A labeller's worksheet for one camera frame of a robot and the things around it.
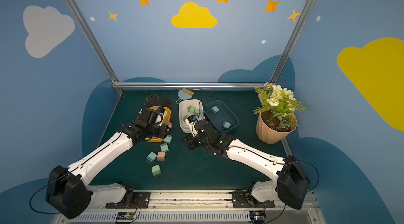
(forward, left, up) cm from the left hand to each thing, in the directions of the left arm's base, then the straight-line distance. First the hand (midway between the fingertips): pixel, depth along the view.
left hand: (167, 126), depth 83 cm
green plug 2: (+20, -14, -13) cm, 28 cm away
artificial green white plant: (+5, -58, +10) cm, 59 cm away
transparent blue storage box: (+19, -31, -16) cm, 40 cm away
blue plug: (+23, -27, -13) cm, 38 cm away
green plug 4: (-19, +5, -14) cm, 24 cm away
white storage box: (+26, -5, -12) cm, 29 cm away
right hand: (-7, -12, +3) cm, 14 cm away
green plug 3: (+15, -8, -13) cm, 22 cm away
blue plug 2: (+11, -34, -13) cm, 38 cm away
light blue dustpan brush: (+38, -4, -15) cm, 42 cm away
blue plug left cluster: (-12, +9, -13) cm, 20 cm away
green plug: (+23, -11, -13) cm, 28 cm away
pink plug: (-12, +4, -13) cm, 18 cm away
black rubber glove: (+31, +17, -14) cm, 38 cm away
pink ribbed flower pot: (+4, -59, -4) cm, 59 cm away
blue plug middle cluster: (-6, +3, -14) cm, 16 cm away
